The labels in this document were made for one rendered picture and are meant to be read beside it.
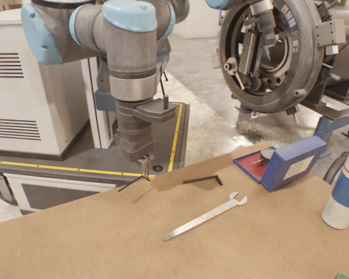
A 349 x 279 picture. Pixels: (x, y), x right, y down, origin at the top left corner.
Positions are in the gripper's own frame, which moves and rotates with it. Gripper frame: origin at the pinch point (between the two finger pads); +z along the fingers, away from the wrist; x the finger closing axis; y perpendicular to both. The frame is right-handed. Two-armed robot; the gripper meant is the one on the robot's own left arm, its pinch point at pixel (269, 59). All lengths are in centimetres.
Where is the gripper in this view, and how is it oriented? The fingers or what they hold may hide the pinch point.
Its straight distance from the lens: 126.4
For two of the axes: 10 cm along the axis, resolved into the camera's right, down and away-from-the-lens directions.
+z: 3.4, 8.9, 3.1
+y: 9.0, -2.3, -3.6
